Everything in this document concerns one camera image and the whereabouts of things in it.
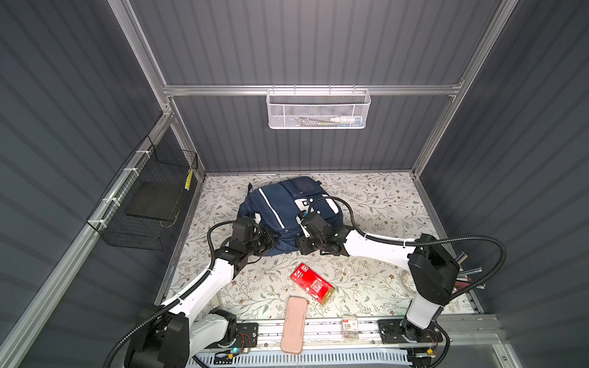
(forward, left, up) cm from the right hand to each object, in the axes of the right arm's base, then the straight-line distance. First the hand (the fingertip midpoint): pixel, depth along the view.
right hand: (302, 242), depth 87 cm
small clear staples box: (-27, -15, -6) cm, 32 cm away
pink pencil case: (-27, +3, -5) cm, 28 cm away
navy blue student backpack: (+12, +9, +6) cm, 16 cm away
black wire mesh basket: (+1, +49, +24) cm, 55 cm away
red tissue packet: (-13, -4, -6) cm, 15 cm away
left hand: (+1, +7, +6) cm, 10 cm away
